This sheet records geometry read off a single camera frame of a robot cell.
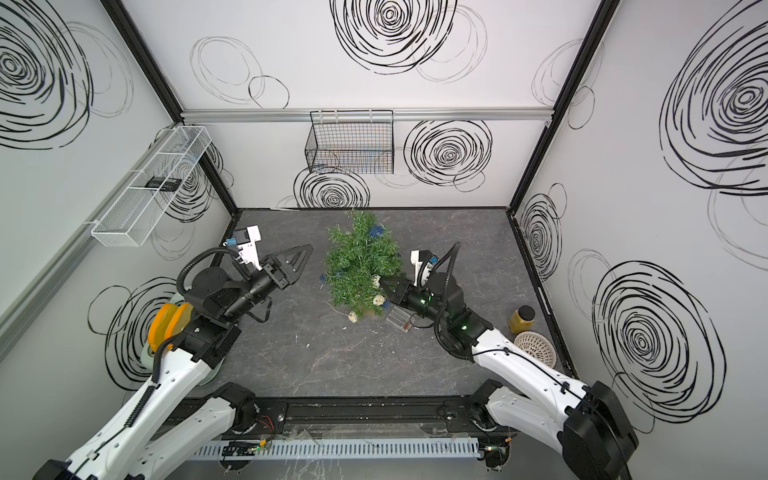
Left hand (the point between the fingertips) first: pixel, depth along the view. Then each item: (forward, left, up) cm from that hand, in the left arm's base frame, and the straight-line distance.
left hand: (306, 250), depth 64 cm
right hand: (-1, -16, -11) cm, 19 cm away
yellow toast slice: (-11, +31, -13) cm, 35 cm away
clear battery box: (0, -22, -33) cm, 40 cm away
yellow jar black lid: (-2, -55, -26) cm, 61 cm away
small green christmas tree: (+3, -12, -3) cm, 12 cm away
